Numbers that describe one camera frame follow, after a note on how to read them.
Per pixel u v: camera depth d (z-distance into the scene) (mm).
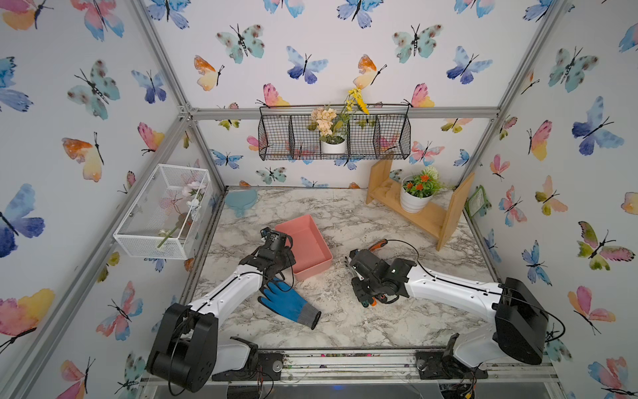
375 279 590
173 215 724
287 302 829
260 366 727
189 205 709
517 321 412
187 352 406
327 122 811
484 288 461
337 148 913
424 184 885
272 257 670
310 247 996
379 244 991
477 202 1107
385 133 987
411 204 976
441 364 727
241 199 1206
